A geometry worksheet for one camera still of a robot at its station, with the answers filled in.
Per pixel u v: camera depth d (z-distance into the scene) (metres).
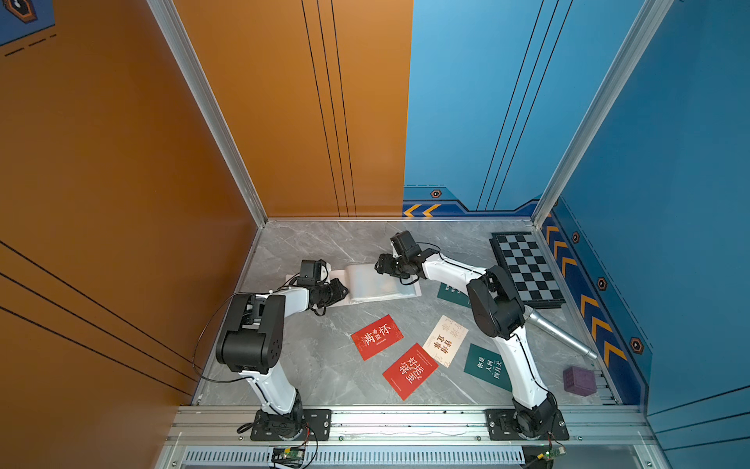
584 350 0.84
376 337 0.89
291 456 0.71
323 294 0.83
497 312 0.58
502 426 0.72
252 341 0.48
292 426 0.67
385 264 0.92
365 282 1.02
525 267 1.02
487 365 0.83
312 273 0.79
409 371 0.82
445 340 0.87
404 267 0.81
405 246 0.82
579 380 0.76
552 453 0.70
